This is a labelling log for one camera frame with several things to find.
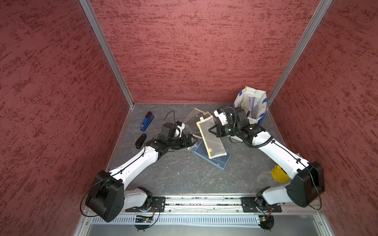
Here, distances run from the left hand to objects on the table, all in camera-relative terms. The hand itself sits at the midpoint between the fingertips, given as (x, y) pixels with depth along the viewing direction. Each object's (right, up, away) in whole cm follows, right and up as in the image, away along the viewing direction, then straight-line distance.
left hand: (192, 144), depth 80 cm
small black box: (-35, -1, +16) cm, 39 cm away
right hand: (+9, +7, -2) cm, 12 cm away
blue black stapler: (-34, +14, +29) cm, 47 cm away
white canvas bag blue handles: (+42, +26, +15) cm, 52 cm away
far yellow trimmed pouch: (-1, +8, +22) cm, 24 cm away
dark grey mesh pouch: (+17, -12, +8) cm, 23 cm away
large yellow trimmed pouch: (+12, -1, -1) cm, 12 cm away
